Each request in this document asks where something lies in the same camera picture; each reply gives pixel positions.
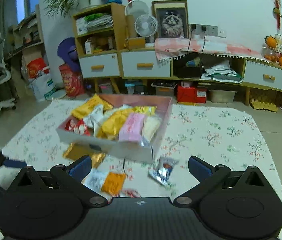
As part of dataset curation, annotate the white orange snack packet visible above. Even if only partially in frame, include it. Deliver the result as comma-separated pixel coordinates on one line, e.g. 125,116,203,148
83,170,126,196

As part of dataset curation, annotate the red white candy packet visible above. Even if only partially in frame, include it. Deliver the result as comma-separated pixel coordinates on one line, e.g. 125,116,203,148
64,120,90,136

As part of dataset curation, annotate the red strawberry candy packet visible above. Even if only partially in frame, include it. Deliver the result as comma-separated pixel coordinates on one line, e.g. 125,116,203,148
119,189,141,198

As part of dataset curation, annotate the pink cake packet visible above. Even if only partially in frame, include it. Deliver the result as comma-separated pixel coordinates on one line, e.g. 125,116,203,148
118,113,145,142

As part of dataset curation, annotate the clear white cake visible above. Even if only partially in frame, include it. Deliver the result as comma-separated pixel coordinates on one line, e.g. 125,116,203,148
142,115,162,142

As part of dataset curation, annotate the white green wafer packet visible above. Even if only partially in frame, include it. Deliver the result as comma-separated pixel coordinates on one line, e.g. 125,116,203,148
103,104,133,118

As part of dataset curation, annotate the gold foil snack bar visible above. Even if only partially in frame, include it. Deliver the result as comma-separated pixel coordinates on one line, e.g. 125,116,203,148
63,143,106,168

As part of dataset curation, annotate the floral tablecloth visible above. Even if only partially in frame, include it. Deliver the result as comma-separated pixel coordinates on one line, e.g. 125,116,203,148
2,100,282,198

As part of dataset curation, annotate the small silver blue packet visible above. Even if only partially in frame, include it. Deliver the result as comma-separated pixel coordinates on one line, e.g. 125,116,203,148
148,156,179,187

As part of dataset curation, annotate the white grey snack packet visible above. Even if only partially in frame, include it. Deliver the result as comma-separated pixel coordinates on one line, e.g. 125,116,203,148
83,104,104,137

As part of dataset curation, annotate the large yellow snack bag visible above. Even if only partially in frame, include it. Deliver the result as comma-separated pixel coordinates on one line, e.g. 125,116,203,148
71,94,113,120

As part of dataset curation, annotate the pink white snack box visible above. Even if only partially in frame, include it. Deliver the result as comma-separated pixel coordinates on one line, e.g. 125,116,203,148
57,94,172,164

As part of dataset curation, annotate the clear plastic storage bin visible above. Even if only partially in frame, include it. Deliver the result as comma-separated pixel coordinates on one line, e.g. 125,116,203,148
209,89,236,103

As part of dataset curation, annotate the red storage box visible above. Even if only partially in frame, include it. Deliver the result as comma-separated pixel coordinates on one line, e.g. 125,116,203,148
177,86,207,103

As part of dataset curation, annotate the yellow egg tray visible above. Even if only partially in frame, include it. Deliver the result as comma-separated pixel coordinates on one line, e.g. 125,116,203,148
249,88,278,112

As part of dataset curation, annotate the red printed gift bag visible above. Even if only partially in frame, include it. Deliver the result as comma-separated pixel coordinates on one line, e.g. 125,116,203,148
59,63,85,98

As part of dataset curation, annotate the black basket in cabinet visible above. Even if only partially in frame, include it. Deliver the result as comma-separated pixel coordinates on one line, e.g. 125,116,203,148
172,53,203,79

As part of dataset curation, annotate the wooden white tv cabinet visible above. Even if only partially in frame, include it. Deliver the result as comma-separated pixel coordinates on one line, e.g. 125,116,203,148
78,48,282,97

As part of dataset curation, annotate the pink cabinet cloth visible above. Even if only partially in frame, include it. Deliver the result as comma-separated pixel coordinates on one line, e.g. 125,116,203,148
154,36,268,62

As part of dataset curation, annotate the tall wooden shelf cabinet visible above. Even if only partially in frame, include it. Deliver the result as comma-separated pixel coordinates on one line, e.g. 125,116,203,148
72,3,126,94

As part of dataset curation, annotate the upper orange fruit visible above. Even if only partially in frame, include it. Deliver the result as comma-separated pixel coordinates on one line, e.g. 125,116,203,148
265,35,277,49

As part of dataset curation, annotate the white desk fan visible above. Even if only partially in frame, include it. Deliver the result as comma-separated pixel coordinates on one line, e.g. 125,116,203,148
134,14,158,44

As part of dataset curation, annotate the framed cat picture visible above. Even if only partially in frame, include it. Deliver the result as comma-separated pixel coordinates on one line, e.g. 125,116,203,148
152,0,189,38

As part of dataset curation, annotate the white round fan behind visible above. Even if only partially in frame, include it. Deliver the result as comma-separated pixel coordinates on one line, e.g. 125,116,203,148
125,0,150,20

